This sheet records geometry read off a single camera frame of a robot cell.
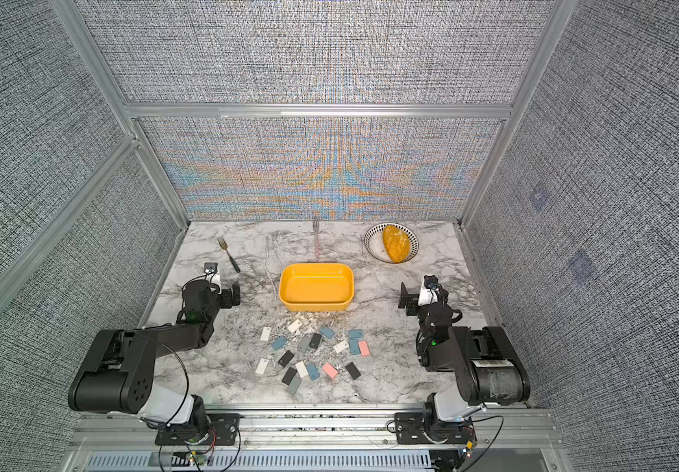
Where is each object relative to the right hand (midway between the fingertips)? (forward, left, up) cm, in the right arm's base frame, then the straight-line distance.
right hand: (421, 276), depth 89 cm
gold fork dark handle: (+22, +69, -13) cm, 74 cm away
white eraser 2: (-11, +39, -12) cm, 42 cm away
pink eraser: (-18, +17, -11) cm, 28 cm away
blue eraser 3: (-17, +20, -12) cm, 29 cm away
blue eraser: (-16, +43, -11) cm, 47 cm away
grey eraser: (-17, +35, -11) cm, 41 cm away
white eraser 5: (-24, +35, -11) cm, 44 cm away
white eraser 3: (-17, +24, -11) cm, 32 cm away
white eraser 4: (-23, +47, -11) cm, 53 cm away
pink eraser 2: (-24, +28, -11) cm, 38 cm away
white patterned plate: (+21, +11, -10) cm, 26 cm away
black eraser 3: (-26, +39, -11) cm, 48 cm away
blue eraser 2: (-13, +29, -11) cm, 34 cm away
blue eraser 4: (-25, +32, -11) cm, 42 cm away
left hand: (+2, +61, -4) cm, 61 cm away
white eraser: (-13, +47, -11) cm, 50 cm away
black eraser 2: (-21, +40, -11) cm, 47 cm away
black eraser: (-16, +32, -11) cm, 37 cm away
